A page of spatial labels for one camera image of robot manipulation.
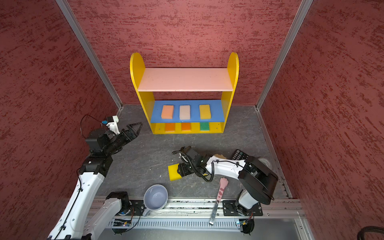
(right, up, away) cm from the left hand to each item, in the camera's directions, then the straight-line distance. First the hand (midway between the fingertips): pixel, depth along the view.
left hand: (139, 129), depth 73 cm
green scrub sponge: (+34, 0, +32) cm, 47 cm away
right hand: (+20, -26, +10) cm, 34 cm away
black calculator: (+56, -18, +19) cm, 62 cm away
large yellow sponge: (+34, +10, +25) cm, 43 cm away
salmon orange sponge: (+9, +10, +24) cm, 27 cm away
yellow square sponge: (+16, -26, +10) cm, 32 cm away
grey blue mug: (+7, -37, +4) cm, 37 cm away
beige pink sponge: (+21, +10, +23) cm, 33 cm away
